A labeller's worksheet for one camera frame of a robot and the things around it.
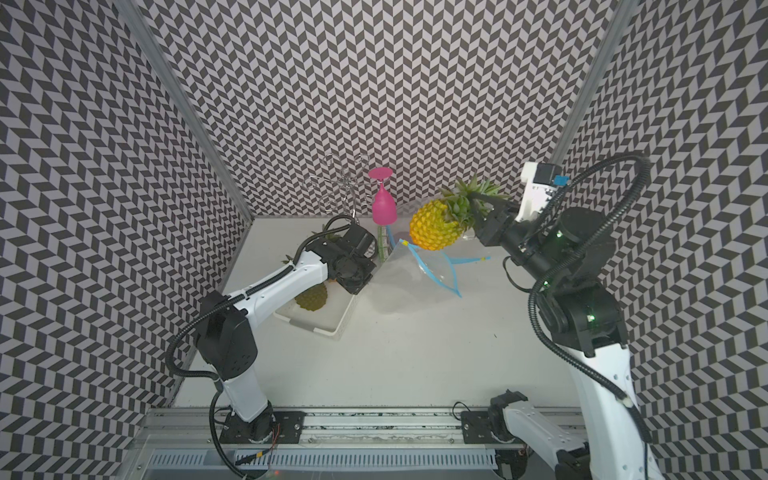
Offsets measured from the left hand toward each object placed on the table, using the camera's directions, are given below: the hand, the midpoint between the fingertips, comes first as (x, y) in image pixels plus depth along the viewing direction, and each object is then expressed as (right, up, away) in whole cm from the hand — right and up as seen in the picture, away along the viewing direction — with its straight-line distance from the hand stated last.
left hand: (374, 279), depth 85 cm
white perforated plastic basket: (-16, -14, +6) cm, 22 cm away
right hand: (+20, +17, -33) cm, 43 cm away
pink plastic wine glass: (+3, +22, +6) cm, 23 cm away
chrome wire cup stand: (-9, +27, 0) cm, 29 cm away
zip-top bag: (+10, +1, +3) cm, 11 cm away
